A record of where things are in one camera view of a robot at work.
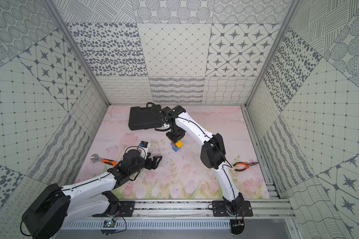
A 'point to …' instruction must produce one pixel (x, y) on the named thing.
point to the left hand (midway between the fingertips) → (159, 157)
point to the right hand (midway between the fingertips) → (178, 141)
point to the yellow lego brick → (179, 144)
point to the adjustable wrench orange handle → (95, 158)
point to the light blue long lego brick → (175, 147)
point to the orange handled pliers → (247, 164)
